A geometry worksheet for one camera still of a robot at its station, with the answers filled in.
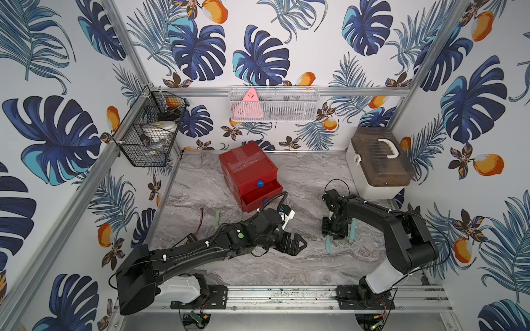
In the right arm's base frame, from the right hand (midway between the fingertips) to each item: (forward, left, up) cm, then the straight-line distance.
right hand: (328, 235), depth 90 cm
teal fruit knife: (-4, +1, 0) cm, 4 cm away
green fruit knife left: (+7, +50, +1) cm, 50 cm away
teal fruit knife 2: (-1, -10, -1) cm, 10 cm away
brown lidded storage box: (+28, -25, +16) cm, 41 cm away
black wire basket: (+26, +75, +33) cm, 86 cm away
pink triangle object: (+42, +35, +36) cm, 65 cm away
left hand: (-10, +15, +18) cm, 26 cm away
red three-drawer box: (+17, +34, +20) cm, 43 cm away
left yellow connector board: (-3, +60, +2) cm, 60 cm away
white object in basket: (+25, +68, +36) cm, 81 cm away
